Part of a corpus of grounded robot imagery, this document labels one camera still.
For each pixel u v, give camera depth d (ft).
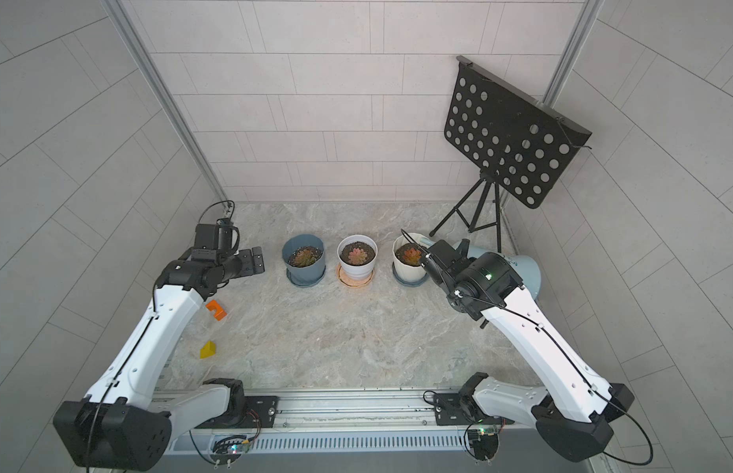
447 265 1.56
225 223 2.18
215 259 1.83
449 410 2.32
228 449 2.16
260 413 2.30
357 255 2.98
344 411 2.38
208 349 2.54
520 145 2.32
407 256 2.97
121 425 1.16
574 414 1.22
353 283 3.08
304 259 2.98
